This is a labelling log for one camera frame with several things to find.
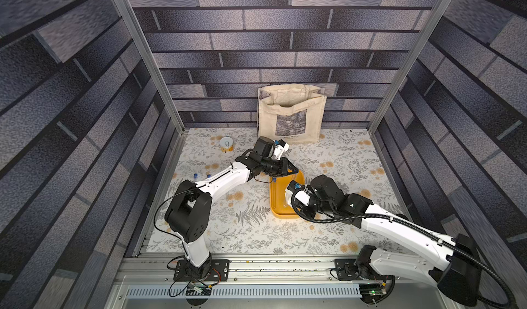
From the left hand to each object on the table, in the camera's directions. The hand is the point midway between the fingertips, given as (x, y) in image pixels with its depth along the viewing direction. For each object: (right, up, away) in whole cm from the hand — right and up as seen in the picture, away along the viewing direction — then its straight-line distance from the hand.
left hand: (298, 170), depth 79 cm
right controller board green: (+25, -41, -9) cm, 49 cm away
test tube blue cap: (-48, -5, +21) cm, 53 cm away
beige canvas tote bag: (-1, +25, +14) cm, 29 cm away
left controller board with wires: (-38, -41, -8) cm, 57 cm away
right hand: (-3, -11, -2) cm, 12 cm away
